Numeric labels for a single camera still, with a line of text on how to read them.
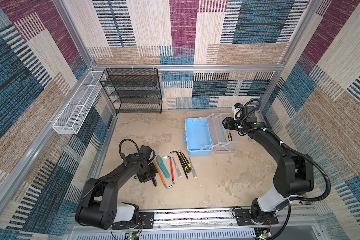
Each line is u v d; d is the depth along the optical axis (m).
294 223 0.73
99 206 0.42
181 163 0.92
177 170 0.89
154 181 0.85
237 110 0.81
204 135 1.04
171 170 0.89
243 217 0.73
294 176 0.45
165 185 0.83
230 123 0.79
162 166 0.91
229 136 0.91
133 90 1.11
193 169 0.89
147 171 0.73
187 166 0.90
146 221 0.74
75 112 0.94
